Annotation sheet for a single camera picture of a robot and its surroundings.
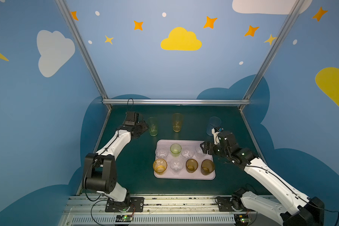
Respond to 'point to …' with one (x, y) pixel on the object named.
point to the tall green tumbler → (153, 126)
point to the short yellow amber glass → (160, 165)
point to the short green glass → (175, 149)
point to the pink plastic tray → (182, 159)
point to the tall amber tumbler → (177, 122)
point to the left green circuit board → (124, 218)
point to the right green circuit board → (242, 219)
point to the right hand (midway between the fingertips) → (209, 143)
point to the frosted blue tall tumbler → (214, 121)
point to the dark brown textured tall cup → (207, 167)
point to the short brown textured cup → (191, 165)
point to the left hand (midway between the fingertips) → (148, 125)
